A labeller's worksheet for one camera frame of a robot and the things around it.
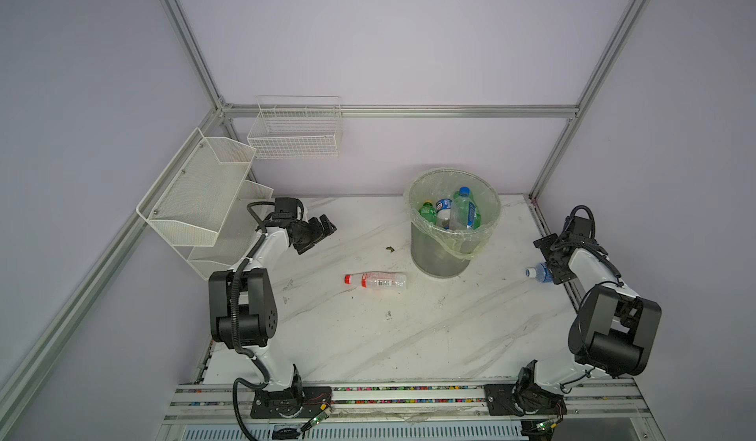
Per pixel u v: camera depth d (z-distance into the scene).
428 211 0.90
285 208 0.73
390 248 1.04
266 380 0.58
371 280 0.92
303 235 0.80
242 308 0.47
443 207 0.90
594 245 0.78
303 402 0.73
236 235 0.65
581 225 0.73
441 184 0.93
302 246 0.85
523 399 0.69
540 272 0.93
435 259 0.91
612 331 0.45
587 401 0.76
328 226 0.88
